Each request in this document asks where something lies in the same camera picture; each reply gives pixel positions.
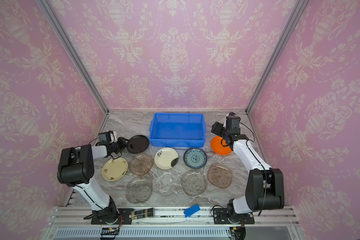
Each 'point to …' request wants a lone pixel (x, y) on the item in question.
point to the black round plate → (138, 144)
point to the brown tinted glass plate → (141, 164)
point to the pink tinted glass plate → (220, 175)
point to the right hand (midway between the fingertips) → (218, 126)
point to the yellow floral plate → (114, 169)
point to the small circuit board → (109, 231)
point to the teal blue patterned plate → (195, 158)
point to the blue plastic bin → (177, 129)
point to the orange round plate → (219, 145)
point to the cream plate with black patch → (166, 158)
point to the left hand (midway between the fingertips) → (129, 141)
